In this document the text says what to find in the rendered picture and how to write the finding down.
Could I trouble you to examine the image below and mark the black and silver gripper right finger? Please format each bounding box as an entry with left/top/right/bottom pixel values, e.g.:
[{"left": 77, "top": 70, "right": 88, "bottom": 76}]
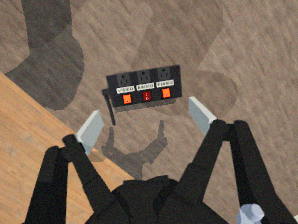
[{"left": 158, "top": 97, "right": 298, "bottom": 224}]

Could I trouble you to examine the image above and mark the black power strip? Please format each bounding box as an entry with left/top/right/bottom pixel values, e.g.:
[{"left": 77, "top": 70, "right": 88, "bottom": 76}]
[{"left": 102, "top": 65, "right": 182, "bottom": 125}]

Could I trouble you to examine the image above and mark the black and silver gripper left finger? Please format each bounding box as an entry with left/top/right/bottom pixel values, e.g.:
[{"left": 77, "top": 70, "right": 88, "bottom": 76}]
[{"left": 24, "top": 110, "right": 131, "bottom": 224}]

